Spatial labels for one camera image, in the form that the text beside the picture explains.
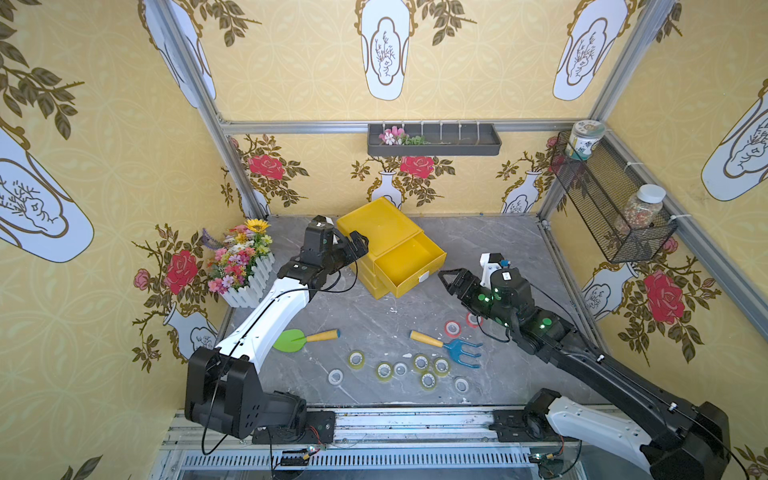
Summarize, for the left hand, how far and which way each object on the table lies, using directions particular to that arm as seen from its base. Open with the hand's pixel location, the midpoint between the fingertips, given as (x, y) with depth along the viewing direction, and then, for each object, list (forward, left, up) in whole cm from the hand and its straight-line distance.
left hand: (347, 244), depth 84 cm
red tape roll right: (-14, -37, -21) cm, 45 cm away
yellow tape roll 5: (-32, -22, -20) cm, 43 cm away
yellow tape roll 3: (-27, -20, -21) cm, 39 cm away
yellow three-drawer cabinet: (-2, -14, -1) cm, 15 cm away
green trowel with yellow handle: (-18, +17, -23) cm, 34 cm away
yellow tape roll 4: (-28, -26, -21) cm, 44 cm away
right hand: (-13, -27, +2) cm, 30 cm away
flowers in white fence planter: (-1, +31, -7) cm, 32 cm away
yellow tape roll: (-25, -2, -21) cm, 33 cm away
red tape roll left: (-17, -31, -21) cm, 41 cm away
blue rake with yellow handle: (-22, -31, -21) cm, 43 cm away
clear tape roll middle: (-28, -14, -22) cm, 38 cm away
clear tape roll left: (-29, +4, -21) cm, 37 cm away
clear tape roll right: (-33, -31, -21) cm, 50 cm away
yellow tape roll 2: (-29, -10, -21) cm, 37 cm away
